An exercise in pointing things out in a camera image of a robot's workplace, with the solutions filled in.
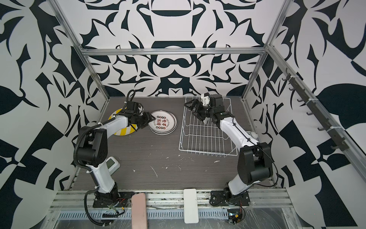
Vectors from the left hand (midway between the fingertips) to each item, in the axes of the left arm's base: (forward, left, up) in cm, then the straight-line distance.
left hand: (152, 117), depth 97 cm
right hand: (-5, -23, +16) cm, 29 cm away
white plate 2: (-13, -33, +13) cm, 38 cm away
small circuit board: (-55, -44, -9) cm, 71 cm away
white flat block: (-53, -22, -5) cm, 58 cm away
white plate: (0, -8, -6) cm, 10 cm away
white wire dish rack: (-13, -31, -5) cm, 34 cm away
